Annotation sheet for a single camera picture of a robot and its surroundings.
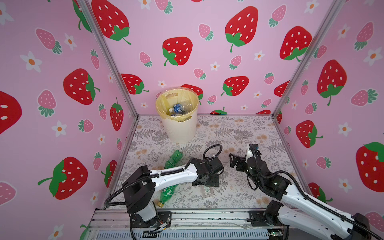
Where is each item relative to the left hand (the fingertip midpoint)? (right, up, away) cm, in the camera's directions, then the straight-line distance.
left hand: (212, 183), depth 79 cm
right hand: (+12, +16, -3) cm, 20 cm away
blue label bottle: (-18, +44, +19) cm, 51 cm away
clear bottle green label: (-3, -2, -1) cm, 4 cm away
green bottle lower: (-25, -5, -2) cm, 25 cm away
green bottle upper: (-22, +12, +13) cm, 28 cm away
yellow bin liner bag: (-28, +50, +18) cm, 60 cm away
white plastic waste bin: (-18, +28, +22) cm, 40 cm away
